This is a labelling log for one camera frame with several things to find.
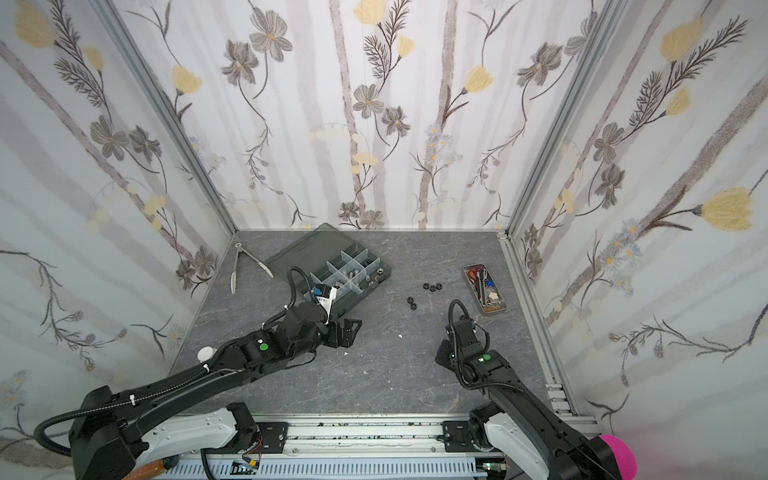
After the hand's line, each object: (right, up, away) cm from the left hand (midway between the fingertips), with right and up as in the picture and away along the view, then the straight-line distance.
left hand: (345, 315), depth 77 cm
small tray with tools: (+44, +4, +24) cm, 51 cm away
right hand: (+25, -11, +9) cm, 28 cm away
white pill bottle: (-38, -10, +1) cm, 39 cm away
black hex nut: (+25, +5, +27) cm, 37 cm away
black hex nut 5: (+19, -1, +22) cm, 29 cm away
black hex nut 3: (+29, +5, +27) cm, 40 cm away
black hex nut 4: (+19, +1, +24) cm, 30 cm away
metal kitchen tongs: (-47, +19, +37) cm, 63 cm away
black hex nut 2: (+27, +4, +27) cm, 38 cm away
